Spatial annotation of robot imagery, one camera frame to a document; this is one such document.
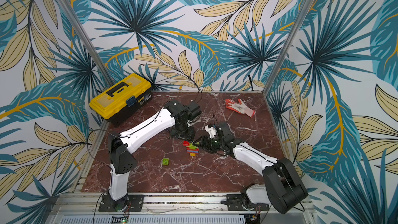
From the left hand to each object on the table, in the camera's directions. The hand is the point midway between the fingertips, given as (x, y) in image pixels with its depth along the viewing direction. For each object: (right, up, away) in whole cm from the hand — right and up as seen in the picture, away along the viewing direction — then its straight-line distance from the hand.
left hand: (184, 141), depth 76 cm
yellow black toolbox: (-41, +18, +14) cm, 47 cm away
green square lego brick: (-11, -13, +10) cm, 20 cm away
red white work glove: (+36, +17, +34) cm, 53 cm away
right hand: (+6, -3, +6) cm, 9 cm away
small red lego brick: (+1, -1, +3) cm, 3 cm away
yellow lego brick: (+3, -10, +12) cm, 15 cm away
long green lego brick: (+4, -3, +4) cm, 6 cm away
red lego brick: (+6, -5, +5) cm, 9 cm away
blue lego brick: (+4, -7, +9) cm, 12 cm away
